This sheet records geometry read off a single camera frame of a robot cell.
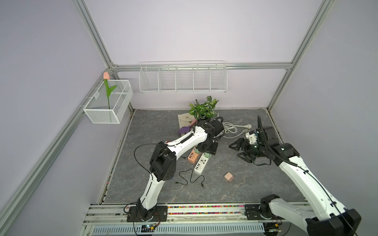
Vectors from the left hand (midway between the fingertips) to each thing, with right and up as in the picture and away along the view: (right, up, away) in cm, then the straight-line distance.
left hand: (210, 153), depth 84 cm
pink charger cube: (+11, -14, 0) cm, 17 cm away
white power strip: (-5, -7, +5) cm, 10 cm away
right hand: (+10, +4, -9) cm, 15 cm away
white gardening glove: (-17, +19, +29) cm, 39 cm away
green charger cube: (-2, -2, +5) cm, 6 cm away
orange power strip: (-10, -3, +8) cm, 13 cm away
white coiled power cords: (+18, +14, +22) cm, 31 cm away
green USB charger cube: (-8, +3, -9) cm, 12 cm away
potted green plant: (-3, +24, +3) cm, 25 cm away
